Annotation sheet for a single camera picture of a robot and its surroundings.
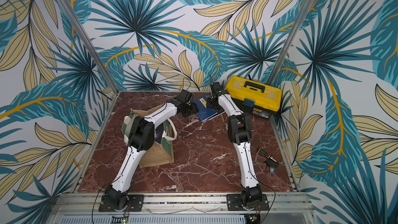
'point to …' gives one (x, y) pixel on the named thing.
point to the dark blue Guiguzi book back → (218, 113)
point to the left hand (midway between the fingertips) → (197, 111)
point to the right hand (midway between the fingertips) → (211, 105)
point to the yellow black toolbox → (254, 98)
